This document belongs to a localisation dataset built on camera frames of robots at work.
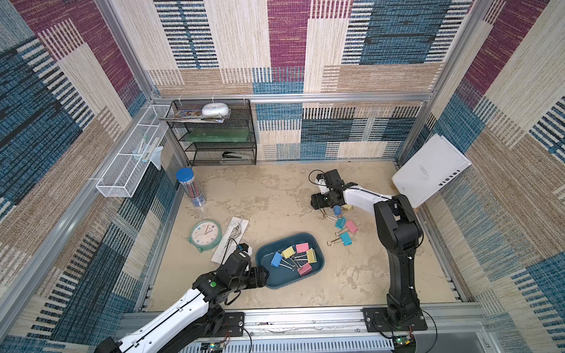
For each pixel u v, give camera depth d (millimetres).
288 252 873
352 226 958
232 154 1104
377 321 729
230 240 921
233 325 732
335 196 788
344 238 946
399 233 560
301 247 897
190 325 533
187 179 896
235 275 630
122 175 906
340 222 961
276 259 866
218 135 992
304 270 832
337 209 1015
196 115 919
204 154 1188
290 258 864
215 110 889
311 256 851
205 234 916
